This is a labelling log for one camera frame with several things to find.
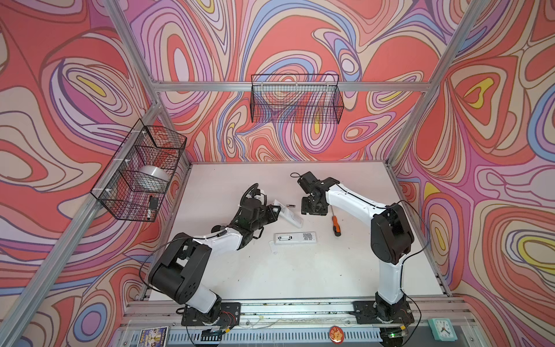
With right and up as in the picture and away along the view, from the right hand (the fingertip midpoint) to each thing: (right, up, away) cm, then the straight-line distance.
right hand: (312, 215), depth 92 cm
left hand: (-13, +4, -4) cm, 14 cm away
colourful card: (-54, -35, -24) cm, 69 cm away
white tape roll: (-57, +15, -22) cm, 63 cm away
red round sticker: (+5, -36, -23) cm, 43 cm away
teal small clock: (+39, -34, -23) cm, 56 cm away
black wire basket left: (-66, +28, -12) cm, 72 cm away
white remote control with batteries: (-7, -10, -1) cm, 12 cm away
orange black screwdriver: (+11, -4, +3) cm, 12 cm away
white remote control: (-10, 0, -2) cm, 10 cm away
